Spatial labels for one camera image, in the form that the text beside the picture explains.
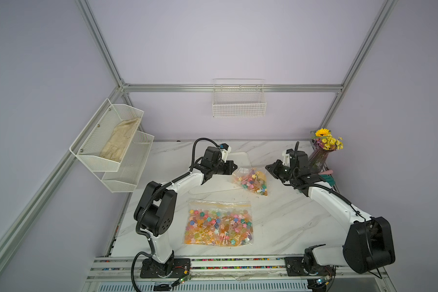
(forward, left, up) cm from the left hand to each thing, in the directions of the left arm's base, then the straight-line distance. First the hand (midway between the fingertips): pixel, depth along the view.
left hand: (236, 168), depth 90 cm
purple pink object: (+5, -53, -11) cm, 54 cm away
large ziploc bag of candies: (-23, +8, -13) cm, 28 cm away
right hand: (-3, -14, +3) cm, 14 cm away
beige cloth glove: (+1, +53, +16) cm, 55 cm away
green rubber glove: (+5, -57, -18) cm, 60 cm away
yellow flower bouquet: (+10, -43, +10) cm, 46 cm away
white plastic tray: (0, +7, -14) cm, 16 cm away
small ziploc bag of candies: (-4, -9, -4) cm, 11 cm away
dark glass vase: (+7, -44, -2) cm, 45 cm away
